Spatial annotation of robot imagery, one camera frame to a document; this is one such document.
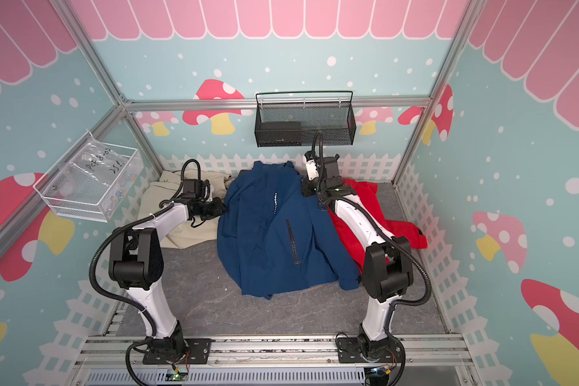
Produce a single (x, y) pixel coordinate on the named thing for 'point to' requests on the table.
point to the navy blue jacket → (272, 238)
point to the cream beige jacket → (177, 186)
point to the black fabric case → (243, 170)
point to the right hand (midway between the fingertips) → (303, 178)
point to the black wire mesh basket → (291, 118)
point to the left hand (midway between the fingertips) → (226, 210)
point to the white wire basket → (92, 182)
